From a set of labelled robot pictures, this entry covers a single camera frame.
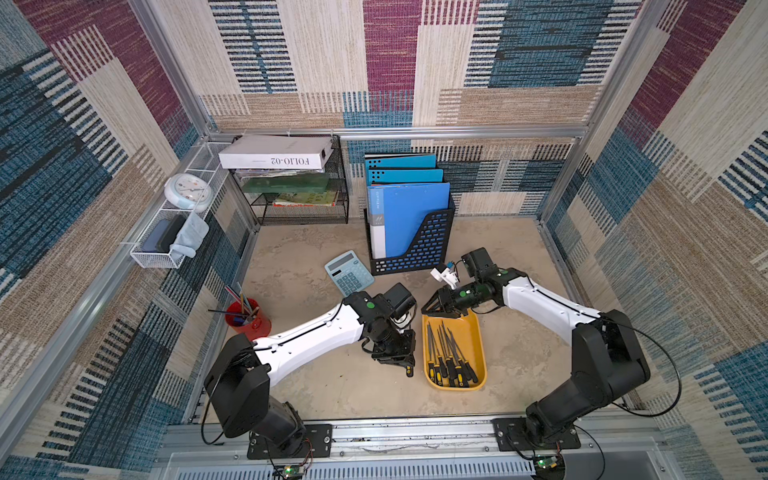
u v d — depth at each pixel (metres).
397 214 0.91
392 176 0.94
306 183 1.00
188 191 0.75
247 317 0.87
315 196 1.02
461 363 0.85
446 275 0.81
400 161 0.99
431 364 0.85
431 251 0.99
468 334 0.91
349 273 1.02
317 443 0.73
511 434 0.74
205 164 0.89
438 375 0.82
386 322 0.57
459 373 0.81
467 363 0.85
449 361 0.84
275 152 0.79
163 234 0.65
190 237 0.68
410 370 0.73
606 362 0.45
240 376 0.41
